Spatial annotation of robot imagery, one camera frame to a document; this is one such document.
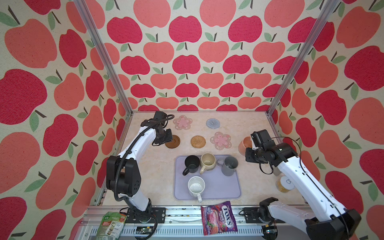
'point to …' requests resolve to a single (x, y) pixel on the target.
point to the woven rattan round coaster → (198, 141)
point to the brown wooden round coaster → (174, 143)
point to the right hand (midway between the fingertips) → (251, 155)
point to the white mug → (196, 186)
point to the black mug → (193, 163)
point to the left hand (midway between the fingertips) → (172, 140)
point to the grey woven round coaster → (213, 123)
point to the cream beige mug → (208, 161)
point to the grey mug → (229, 164)
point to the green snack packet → (112, 226)
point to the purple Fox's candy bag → (218, 218)
